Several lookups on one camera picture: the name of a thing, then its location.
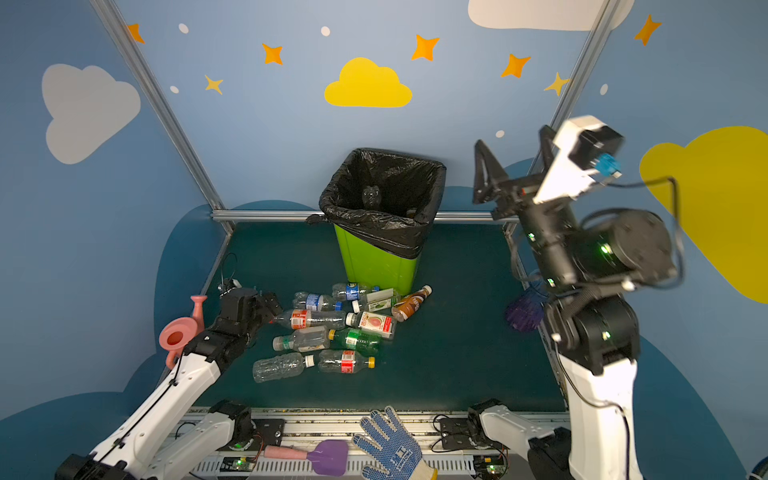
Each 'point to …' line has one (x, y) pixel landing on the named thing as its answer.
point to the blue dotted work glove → (399, 450)
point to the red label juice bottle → (379, 324)
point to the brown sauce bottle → (408, 306)
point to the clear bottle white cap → (281, 366)
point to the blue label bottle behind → (351, 291)
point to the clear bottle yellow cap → (343, 361)
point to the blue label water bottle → (315, 302)
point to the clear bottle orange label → (371, 197)
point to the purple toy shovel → (330, 457)
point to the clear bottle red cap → (300, 319)
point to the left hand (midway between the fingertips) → (269, 302)
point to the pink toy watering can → (177, 333)
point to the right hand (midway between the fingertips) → (513, 135)
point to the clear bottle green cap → (304, 339)
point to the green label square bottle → (380, 300)
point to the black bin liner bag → (383, 199)
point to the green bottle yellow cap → (356, 340)
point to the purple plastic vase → (525, 312)
